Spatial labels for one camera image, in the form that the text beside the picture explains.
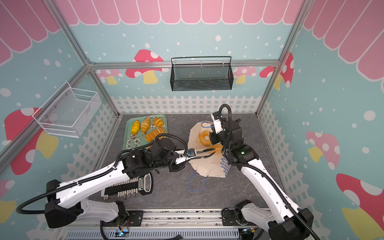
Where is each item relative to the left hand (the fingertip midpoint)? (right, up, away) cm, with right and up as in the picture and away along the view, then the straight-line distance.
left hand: (185, 157), depth 69 cm
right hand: (+13, +15, +4) cm, 20 cm away
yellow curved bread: (-40, +14, +40) cm, 58 cm away
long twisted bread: (-26, +8, +33) cm, 43 cm away
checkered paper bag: (+16, -8, +16) cm, 24 cm away
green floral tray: (-40, +4, +34) cm, 53 cm away
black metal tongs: (+9, +2, +6) cm, 11 cm away
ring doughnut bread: (+9, +9, +31) cm, 33 cm away
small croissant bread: (-33, +16, +40) cm, 54 cm away
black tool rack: (-24, -19, +15) cm, 34 cm away
